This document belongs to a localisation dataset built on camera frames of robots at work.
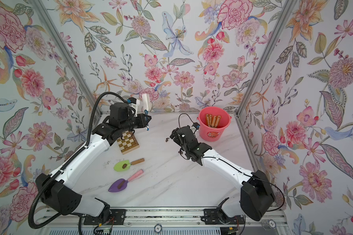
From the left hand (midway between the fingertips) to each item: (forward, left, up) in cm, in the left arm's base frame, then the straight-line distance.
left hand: (152, 116), depth 75 cm
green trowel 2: (+16, -41, -21) cm, 49 cm away
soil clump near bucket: (+7, -6, -31) cm, 33 cm away
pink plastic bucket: (+5, -35, -22) cm, 41 cm away
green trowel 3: (-12, +20, -32) cm, 40 cm away
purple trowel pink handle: (-24, +20, -32) cm, 45 cm away
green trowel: (+16, -39, -24) cm, 48 cm away
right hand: (-2, -12, -12) cm, 17 cm away
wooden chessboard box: (+4, +21, -30) cm, 37 cm away
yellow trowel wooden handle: (+17, -35, -22) cm, 45 cm away
